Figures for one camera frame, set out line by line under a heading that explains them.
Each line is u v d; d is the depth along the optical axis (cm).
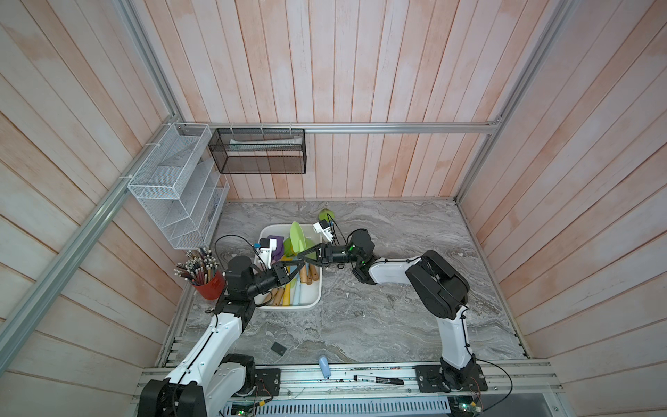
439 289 53
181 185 72
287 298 88
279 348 80
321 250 75
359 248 71
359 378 73
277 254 101
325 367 75
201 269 78
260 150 104
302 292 91
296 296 88
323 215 113
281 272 69
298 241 78
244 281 64
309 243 78
